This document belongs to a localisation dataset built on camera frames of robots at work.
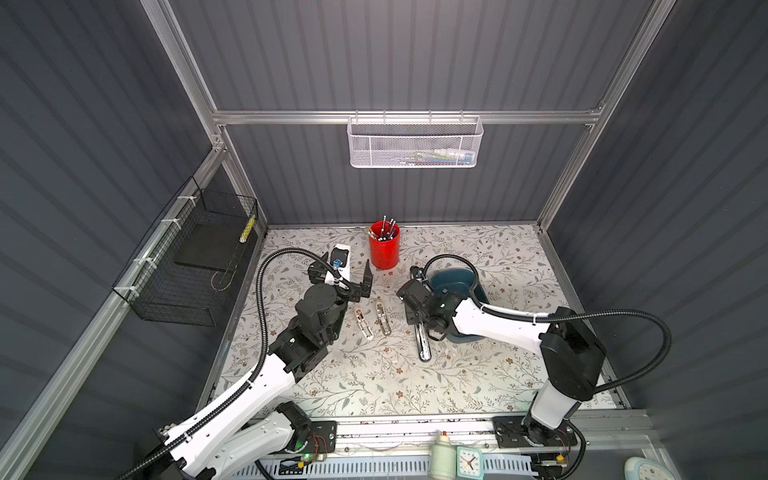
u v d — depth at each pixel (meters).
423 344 0.83
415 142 1.12
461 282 1.05
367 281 0.64
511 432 0.72
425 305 0.66
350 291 0.59
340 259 0.56
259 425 0.58
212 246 0.75
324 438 0.72
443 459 0.64
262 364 0.48
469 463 0.68
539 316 0.49
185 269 0.73
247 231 0.82
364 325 0.91
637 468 0.67
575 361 0.47
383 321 0.93
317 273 0.62
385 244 0.97
